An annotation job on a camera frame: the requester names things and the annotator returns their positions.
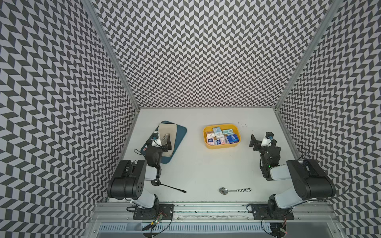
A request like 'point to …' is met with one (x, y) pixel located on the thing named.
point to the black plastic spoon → (156, 182)
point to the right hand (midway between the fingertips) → (259, 136)
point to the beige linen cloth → (171, 129)
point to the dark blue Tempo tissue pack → (232, 139)
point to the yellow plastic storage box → (209, 133)
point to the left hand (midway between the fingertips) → (161, 136)
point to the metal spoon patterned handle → (223, 191)
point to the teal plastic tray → (164, 159)
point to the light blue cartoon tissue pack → (218, 132)
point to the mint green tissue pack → (228, 131)
